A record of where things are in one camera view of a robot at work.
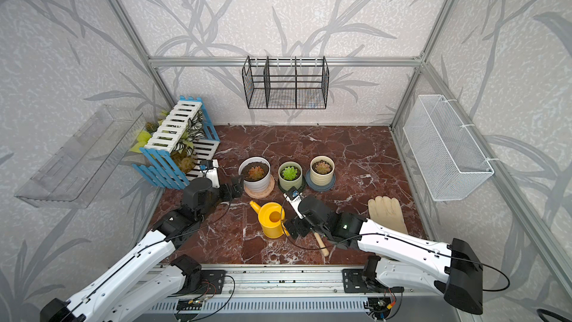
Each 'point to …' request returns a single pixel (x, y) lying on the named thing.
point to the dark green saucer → (301, 189)
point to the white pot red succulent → (256, 172)
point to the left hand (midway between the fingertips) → (234, 177)
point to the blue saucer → (321, 188)
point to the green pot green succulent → (290, 175)
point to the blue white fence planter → (175, 143)
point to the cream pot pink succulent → (322, 169)
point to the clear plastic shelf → (73, 176)
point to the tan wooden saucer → (264, 194)
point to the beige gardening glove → (387, 212)
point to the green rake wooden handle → (321, 244)
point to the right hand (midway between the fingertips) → (292, 211)
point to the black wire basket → (290, 83)
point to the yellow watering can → (271, 216)
